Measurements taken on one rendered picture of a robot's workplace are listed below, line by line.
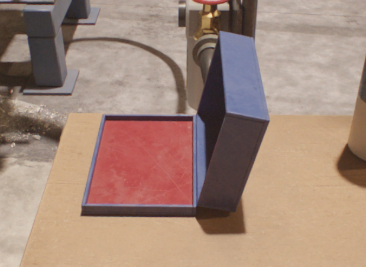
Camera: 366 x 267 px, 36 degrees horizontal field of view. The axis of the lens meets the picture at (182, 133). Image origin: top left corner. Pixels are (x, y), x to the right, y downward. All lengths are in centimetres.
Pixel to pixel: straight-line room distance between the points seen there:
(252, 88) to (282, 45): 142
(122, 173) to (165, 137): 8
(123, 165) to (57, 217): 9
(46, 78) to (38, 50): 9
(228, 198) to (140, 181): 10
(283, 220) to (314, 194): 5
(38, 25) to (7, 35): 47
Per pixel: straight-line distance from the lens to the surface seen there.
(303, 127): 68
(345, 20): 217
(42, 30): 161
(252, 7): 90
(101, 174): 60
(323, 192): 59
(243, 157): 51
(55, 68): 166
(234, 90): 51
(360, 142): 63
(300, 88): 170
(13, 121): 157
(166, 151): 62
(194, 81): 109
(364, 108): 61
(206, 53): 88
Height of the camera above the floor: 85
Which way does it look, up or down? 35 degrees down
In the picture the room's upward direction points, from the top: straight up
